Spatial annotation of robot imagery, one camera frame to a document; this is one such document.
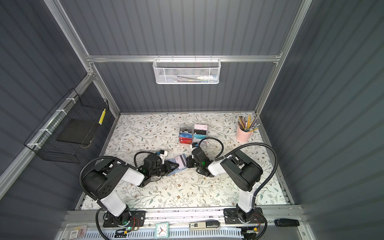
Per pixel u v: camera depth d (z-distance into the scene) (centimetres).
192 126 112
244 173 50
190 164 84
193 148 86
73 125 77
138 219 72
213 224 67
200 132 99
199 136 99
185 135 99
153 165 75
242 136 99
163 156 87
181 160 93
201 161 74
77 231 69
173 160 94
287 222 70
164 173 83
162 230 69
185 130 99
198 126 99
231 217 74
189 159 93
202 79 91
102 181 47
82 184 46
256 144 49
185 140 99
